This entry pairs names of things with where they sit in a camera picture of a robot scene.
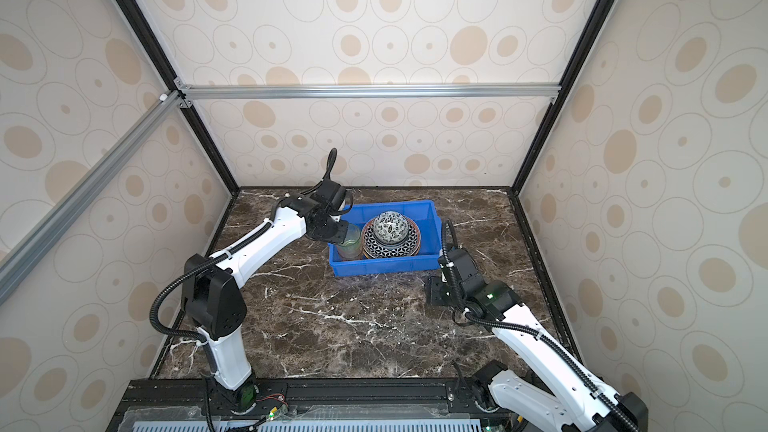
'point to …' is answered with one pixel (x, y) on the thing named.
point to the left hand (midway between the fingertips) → (347, 230)
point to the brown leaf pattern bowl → (390, 228)
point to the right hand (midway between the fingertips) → (434, 286)
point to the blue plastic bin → (427, 257)
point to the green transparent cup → (350, 248)
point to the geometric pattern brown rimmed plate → (380, 251)
